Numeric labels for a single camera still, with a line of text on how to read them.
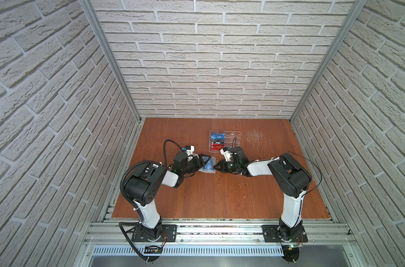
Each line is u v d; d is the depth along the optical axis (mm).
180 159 726
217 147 1010
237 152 787
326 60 870
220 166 865
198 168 829
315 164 999
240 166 777
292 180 517
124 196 475
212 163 946
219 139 1003
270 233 739
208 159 872
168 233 734
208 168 922
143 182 490
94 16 725
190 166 808
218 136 1003
